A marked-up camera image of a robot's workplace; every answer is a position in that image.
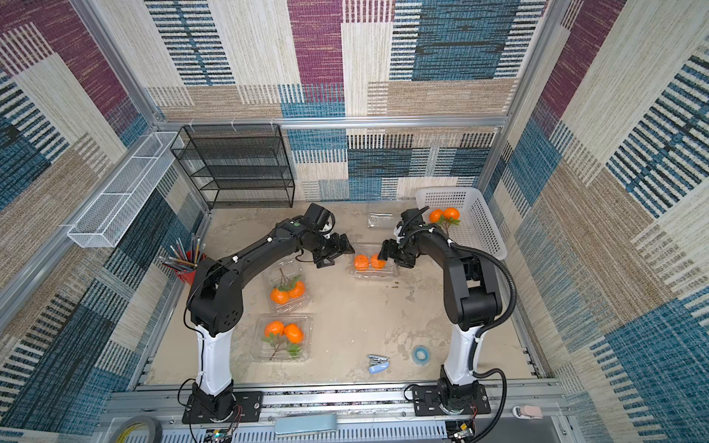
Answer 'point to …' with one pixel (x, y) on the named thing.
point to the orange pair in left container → (289, 288)
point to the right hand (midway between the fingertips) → (391, 262)
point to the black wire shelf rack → (237, 166)
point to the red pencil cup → (185, 263)
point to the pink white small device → (528, 412)
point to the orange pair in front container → (282, 336)
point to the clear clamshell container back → (380, 220)
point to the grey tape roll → (127, 425)
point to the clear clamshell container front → (260, 350)
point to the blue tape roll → (421, 355)
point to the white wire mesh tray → (108, 216)
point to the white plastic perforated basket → (475, 228)
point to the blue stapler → (378, 364)
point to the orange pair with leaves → (447, 217)
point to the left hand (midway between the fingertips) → (349, 255)
